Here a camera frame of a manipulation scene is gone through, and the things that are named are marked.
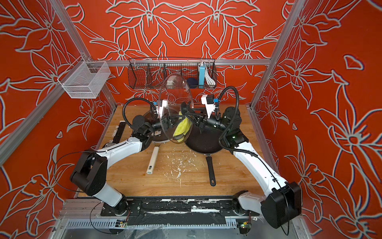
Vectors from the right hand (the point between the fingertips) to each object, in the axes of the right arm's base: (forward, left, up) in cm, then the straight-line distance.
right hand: (184, 113), depth 61 cm
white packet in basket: (+34, +12, -10) cm, 37 cm away
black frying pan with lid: (+11, -13, -40) cm, 44 cm away
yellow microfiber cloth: (-1, +1, -8) cm, 9 cm away
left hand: (+1, +1, -5) cm, 5 cm away
